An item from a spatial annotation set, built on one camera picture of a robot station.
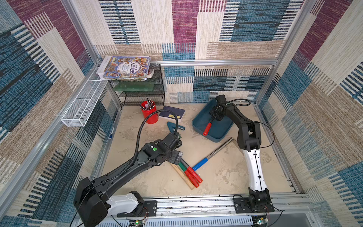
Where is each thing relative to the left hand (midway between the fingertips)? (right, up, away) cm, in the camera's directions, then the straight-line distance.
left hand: (172, 152), depth 79 cm
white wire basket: (-46, +22, -8) cm, 51 cm away
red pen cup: (-17, +18, +33) cm, 42 cm away
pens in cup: (-18, +28, +21) cm, 39 cm away
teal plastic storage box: (+30, +11, +20) cm, 38 cm away
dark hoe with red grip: (+23, +13, +18) cm, 32 cm away
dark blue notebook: (+3, +23, +33) cm, 40 cm away
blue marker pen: (-48, +8, +30) cm, 57 cm away
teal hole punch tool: (-2, +13, +26) cm, 29 cm away
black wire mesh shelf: (-15, +37, +38) cm, 55 cm away
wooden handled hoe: (+5, -14, +4) cm, 16 cm away
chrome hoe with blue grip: (+13, -11, +6) cm, 18 cm away
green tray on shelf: (-26, +39, +15) cm, 50 cm away
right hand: (+29, +21, +31) cm, 47 cm away
